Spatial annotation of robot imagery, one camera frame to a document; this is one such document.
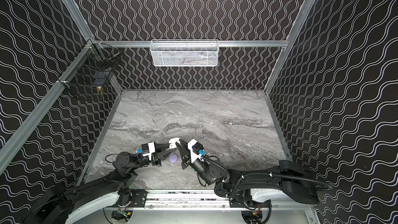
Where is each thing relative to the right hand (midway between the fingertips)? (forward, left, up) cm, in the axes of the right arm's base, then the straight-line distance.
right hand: (179, 141), depth 64 cm
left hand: (-2, +2, -1) cm, 3 cm away
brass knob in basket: (+28, +46, +3) cm, 54 cm away
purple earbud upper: (+17, -9, -27) cm, 33 cm away
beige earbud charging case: (0, +3, -1) cm, 3 cm away
